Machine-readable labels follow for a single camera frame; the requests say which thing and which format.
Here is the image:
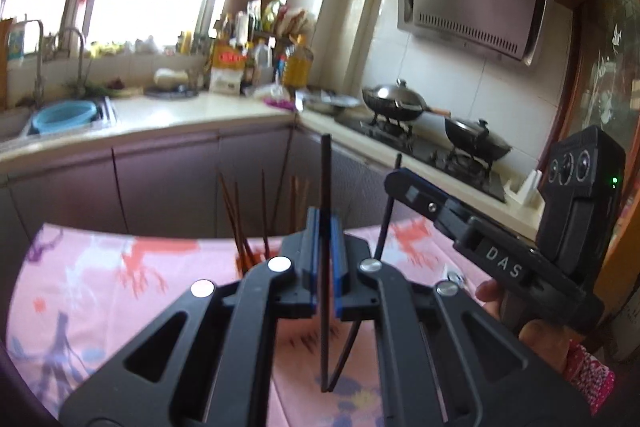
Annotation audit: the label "pile of food packets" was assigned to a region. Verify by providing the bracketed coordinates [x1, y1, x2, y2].
[247, 0, 318, 40]

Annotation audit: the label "dark brown chopstick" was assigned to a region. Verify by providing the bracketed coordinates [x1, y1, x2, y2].
[327, 153, 403, 394]
[320, 134, 332, 394]

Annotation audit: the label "person's right forearm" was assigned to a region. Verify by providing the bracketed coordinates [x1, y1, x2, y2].
[562, 339, 617, 410]

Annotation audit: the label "wooden cutting board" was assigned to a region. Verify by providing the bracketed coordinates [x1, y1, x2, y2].
[0, 19, 13, 110]

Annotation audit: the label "black wok with black lid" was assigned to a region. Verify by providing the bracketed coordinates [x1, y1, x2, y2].
[444, 117, 513, 162]

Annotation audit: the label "black gas stove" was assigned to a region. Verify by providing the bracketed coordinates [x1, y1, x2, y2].
[335, 109, 508, 204]

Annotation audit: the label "pink printed tablecloth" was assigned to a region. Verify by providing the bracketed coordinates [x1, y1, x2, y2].
[7, 214, 481, 427]

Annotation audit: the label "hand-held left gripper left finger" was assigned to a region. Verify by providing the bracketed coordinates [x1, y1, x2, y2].
[59, 207, 322, 427]

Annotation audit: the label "person's right hand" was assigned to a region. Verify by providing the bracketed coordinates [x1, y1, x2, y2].
[475, 279, 576, 380]

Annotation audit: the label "metal faucet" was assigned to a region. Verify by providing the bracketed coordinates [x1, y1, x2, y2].
[15, 19, 47, 108]
[55, 27, 88, 98]

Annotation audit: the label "kitchen base cabinets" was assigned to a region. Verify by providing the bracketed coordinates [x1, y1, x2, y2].
[0, 112, 546, 248]

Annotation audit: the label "cardboard box with red label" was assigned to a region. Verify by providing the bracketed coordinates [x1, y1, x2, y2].
[209, 42, 246, 95]

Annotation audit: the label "yellow cooking oil bottle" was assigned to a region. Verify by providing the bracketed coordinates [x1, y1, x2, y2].
[282, 34, 315, 88]

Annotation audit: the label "kitchen sink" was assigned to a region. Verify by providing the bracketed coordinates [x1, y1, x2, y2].
[0, 99, 121, 142]

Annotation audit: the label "bundle of wooden chopsticks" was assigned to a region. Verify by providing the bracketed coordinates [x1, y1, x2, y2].
[217, 168, 312, 273]

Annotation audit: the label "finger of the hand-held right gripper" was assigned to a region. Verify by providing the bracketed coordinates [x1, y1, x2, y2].
[384, 168, 474, 241]

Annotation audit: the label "blue plastic basin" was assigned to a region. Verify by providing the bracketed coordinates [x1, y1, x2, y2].
[31, 101, 99, 135]

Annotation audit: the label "wooden glass door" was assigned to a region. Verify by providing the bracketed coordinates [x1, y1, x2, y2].
[575, 0, 640, 258]

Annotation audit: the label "white plastic rack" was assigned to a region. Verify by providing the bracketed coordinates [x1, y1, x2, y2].
[505, 169, 546, 208]

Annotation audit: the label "black wok with wooden handle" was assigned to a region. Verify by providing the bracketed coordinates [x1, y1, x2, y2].
[361, 79, 452, 124]

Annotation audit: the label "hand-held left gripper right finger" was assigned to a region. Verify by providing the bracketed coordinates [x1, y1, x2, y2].
[327, 213, 592, 427]

